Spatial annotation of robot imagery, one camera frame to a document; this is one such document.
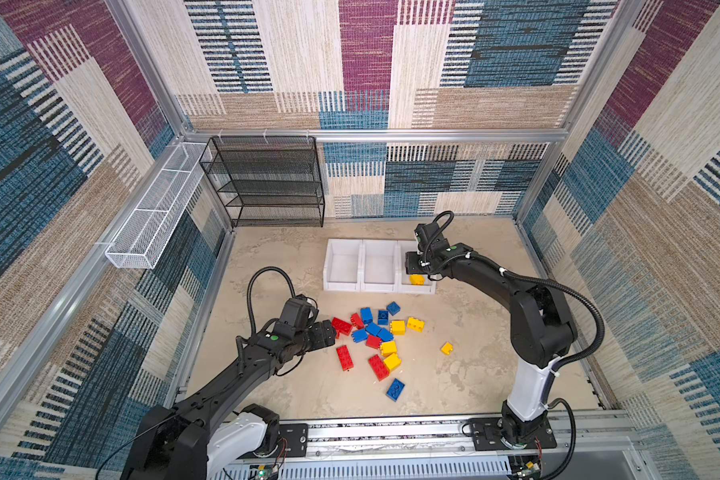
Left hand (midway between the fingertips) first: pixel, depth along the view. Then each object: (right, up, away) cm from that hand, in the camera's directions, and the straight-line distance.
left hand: (325, 330), depth 85 cm
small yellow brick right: (+35, -6, +2) cm, 35 cm away
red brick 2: (+9, +1, +6) cm, 11 cm away
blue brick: (+20, +4, +9) cm, 22 cm away
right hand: (+27, +17, +10) cm, 33 cm away
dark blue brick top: (+16, +2, +6) cm, 18 cm away
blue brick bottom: (+19, -15, -4) cm, 24 cm away
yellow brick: (+28, +13, +15) cm, 34 cm away
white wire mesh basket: (-58, +24, +6) cm, 63 cm away
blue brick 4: (+9, -3, +5) cm, 11 cm away
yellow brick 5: (+19, -8, -1) cm, 21 cm away
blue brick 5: (+17, -3, +6) cm, 18 cm away
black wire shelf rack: (-25, +47, +26) cm, 59 cm away
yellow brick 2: (+26, 0, +6) cm, 27 cm away
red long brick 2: (+15, -10, -2) cm, 18 cm away
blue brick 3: (+13, -1, +6) cm, 15 cm away
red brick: (+13, -4, +4) cm, 15 cm away
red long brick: (+4, -1, +6) cm, 8 cm away
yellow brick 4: (+18, -6, +2) cm, 19 cm away
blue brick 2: (+11, +3, +7) cm, 14 cm away
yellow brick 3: (+21, -1, +5) cm, 21 cm away
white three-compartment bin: (+13, +17, +22) cm, 31 cm away
